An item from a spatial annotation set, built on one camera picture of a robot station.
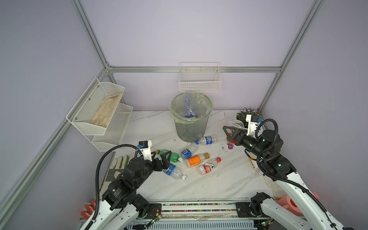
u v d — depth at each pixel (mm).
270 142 469
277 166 476
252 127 580
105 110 805
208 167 834
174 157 882
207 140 959
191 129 898
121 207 474
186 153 892
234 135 573
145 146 576
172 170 836
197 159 864
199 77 951
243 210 732
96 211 433
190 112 993
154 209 736
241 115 975
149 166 573
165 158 597
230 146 661
